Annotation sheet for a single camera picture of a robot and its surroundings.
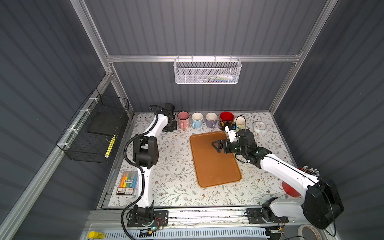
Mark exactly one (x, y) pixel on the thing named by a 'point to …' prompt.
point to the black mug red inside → (226, 118)
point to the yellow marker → (93, 234)
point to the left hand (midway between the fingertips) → (170, 128)
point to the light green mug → (240, 123)
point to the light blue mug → (197, 119)
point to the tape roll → (300, 231)
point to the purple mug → (211, 118)
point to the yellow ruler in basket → (106, 155)
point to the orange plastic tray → (212, 167)
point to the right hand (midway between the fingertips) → (219, 144)
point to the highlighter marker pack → (128, 183)
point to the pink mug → (183, 120)
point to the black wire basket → (90, 135)
